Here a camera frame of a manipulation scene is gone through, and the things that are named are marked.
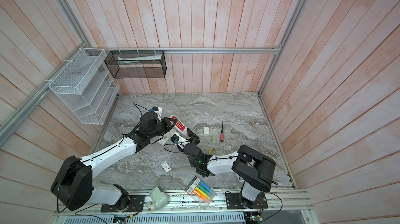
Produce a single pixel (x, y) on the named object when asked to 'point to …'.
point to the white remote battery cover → (205, 130)
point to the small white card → (166, 166)
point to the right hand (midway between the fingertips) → (186, 131)
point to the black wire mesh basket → (137, 64)
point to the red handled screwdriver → (222, 135)
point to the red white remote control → (179, 126)
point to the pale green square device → (159, 199)
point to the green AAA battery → (212, 137)
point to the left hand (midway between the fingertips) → (177, 123)
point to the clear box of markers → (200, 192)
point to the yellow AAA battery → (210, 150)
